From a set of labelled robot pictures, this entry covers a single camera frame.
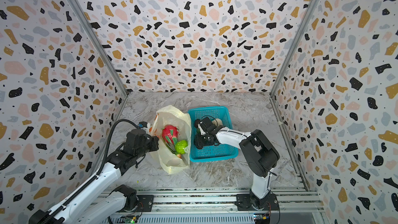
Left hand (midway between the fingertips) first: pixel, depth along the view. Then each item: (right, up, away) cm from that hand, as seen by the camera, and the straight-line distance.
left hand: (158, 136), depth 80 cm
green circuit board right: (+50, -35, -9) cm, 62 cm away
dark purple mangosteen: (+20, +7, -3) cm, 21 cm away
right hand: (+18, -4, +11) cm, 21 cm away
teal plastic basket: (+28, -12, +10) cm, 32 cm away
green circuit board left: (-9, -36, -10) cm, 39 cm away
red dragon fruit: (+3, -1, +9) cm, 10 cm away
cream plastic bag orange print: (+7, +11, -10) cm, 16 cm away
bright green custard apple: (+11, -6, +1) cm, 13 cm away
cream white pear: (+31, +6, +17) cm, 36 cm away
